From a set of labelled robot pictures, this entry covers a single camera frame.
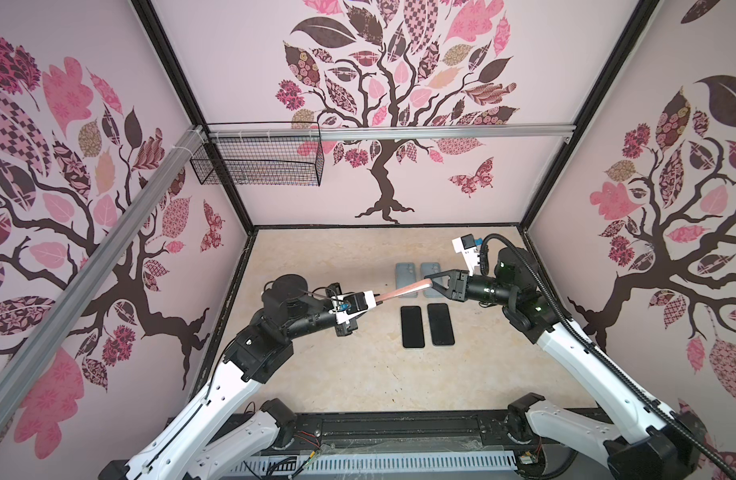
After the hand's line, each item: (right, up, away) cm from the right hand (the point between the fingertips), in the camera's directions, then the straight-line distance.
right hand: (429, 277), depth 67 cm
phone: (-1, -18, +26) cm, 32 cm away
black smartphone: (+9, -18, +26) cm, 32 cm away
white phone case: (-1, -3, +39) cm, 39 cm away
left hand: (-12, -4, -6) cm, 14 cm away
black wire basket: (-61, +44, +55) cm, 93 cm away
